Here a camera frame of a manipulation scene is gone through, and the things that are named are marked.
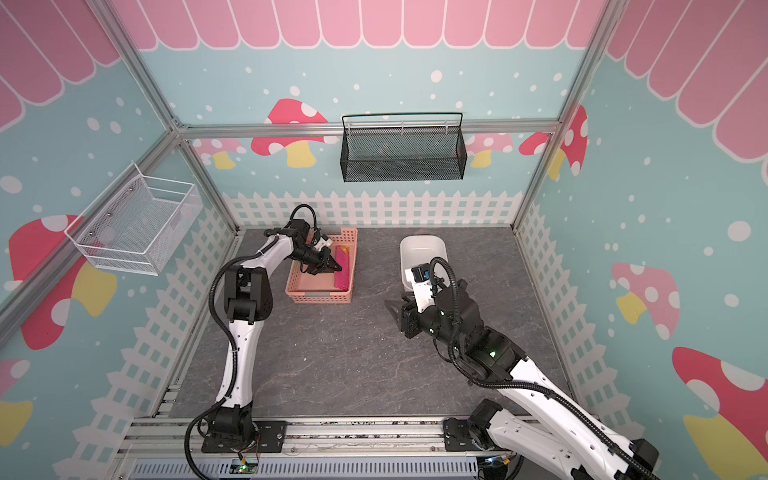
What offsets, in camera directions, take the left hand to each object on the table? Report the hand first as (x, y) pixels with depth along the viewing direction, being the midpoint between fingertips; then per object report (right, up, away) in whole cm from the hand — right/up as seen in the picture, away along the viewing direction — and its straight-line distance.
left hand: (339, 270), depth 104 cm
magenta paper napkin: (+1, -3, -1) cm, 3 cm away
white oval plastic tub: (+28, +7, +6) cm, 30 cm away
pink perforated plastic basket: (-10, -6, -3) cm, 12 cm away
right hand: (+19, -5, -37) cm, 42 cm away
